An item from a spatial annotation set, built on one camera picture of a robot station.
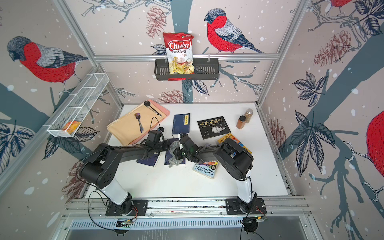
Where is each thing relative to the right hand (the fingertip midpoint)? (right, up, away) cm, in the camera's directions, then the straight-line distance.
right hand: (174, 153), depth 92 cm
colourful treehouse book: (+21, -7, -7) cm, 23 cm away
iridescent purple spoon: (-31, +24, +20) cm, 44 cm away
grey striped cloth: (0, -3, -5) cm, 6 cm away
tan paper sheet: (-33, +16, +15) cm, 39 cm away
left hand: (-1, +7, +3) cm, 8 cm away
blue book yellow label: (+3, +18, +16) cm, 24 cm away
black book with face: (+26, +16, +12) cm, 33 cm away
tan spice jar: (+51, +25, +10) cm, 58 cm away
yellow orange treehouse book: (+39, +9, +6) cm, 41 cm away
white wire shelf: (-49, +21, -21) cm, 57 cm away
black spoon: (-26, +34, +28) cm, 51 cm away
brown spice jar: (+45, +19, +8) cm, 50 cm away
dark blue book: (-3, -1, 0) cm, 3 cm away
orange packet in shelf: (-42, +19, -27) cm, 53 cm away
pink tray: (-16, +30, +26) cm, 43 cm away
